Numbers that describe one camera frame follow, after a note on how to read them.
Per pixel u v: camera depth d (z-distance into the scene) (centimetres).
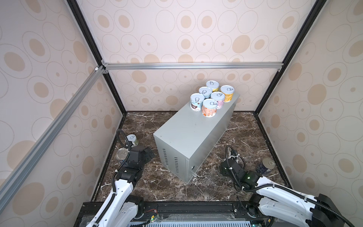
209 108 68
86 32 76
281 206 55
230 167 61
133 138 97
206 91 75
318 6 68
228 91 76
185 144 60
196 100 70
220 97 73
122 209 58
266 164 79
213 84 80
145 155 65
